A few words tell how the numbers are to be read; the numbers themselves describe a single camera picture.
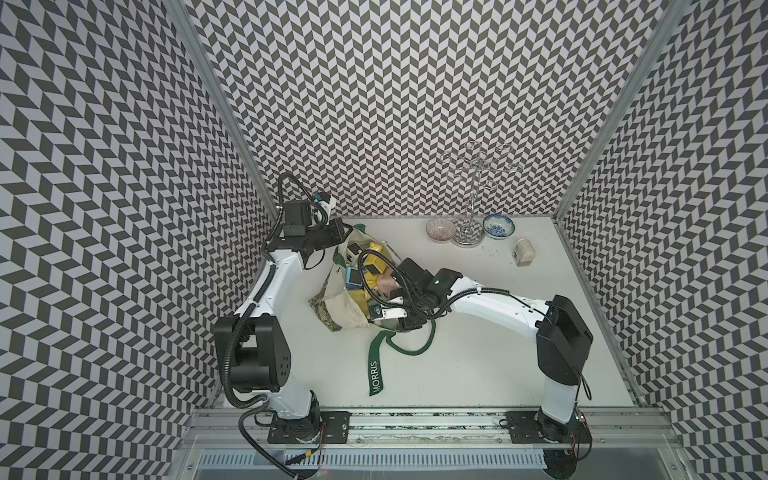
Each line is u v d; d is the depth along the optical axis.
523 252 0.99
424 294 0.61
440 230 1.12
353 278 0.82
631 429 0.75
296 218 0.65
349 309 0.76
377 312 0.69
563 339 0.46
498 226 1.12
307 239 0.65
